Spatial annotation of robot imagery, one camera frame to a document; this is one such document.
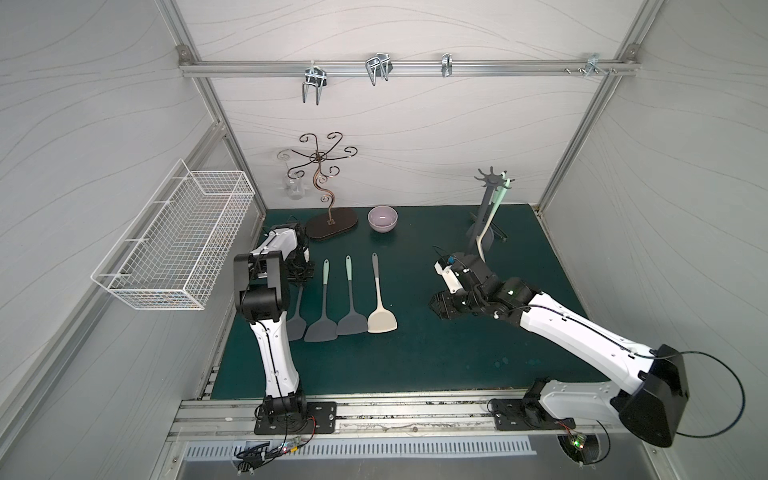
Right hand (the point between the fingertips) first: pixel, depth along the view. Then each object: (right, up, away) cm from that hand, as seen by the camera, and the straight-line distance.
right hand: (437, 299), depth 78 cm
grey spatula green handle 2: (-33, -11, +10) cm, 36 cm away
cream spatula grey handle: (-15, -9, +11) cm, 21 cm away
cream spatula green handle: (+16, +27, -2) cm, 31 cm away
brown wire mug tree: (-36, +22, +37) cm, 56 cm away
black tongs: (+29, +19, +36) cm, 50 cm away
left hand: (-42, +1, +20) cm, 47 cm away
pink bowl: (-15, +23, +34) cm, 44 cm away
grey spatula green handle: (-41, -10, +9) cm, 43 cm away
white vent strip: (-19, -34, -8) cm, 40 cm away
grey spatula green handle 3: (-24, -9, +10) cm, 28 cm away
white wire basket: (-63, +13, -10) cm, 65 cm away
